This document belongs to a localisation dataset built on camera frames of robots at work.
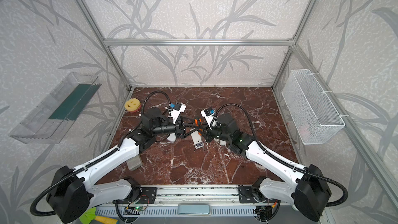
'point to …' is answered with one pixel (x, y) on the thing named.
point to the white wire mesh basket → (316, 119)
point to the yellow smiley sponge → (132, 105)
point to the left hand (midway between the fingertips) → (196, 122)
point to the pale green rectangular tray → (194, 209)
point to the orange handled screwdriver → (197, 122)
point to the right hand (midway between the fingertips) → (198, 122)
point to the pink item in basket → (304, 131)
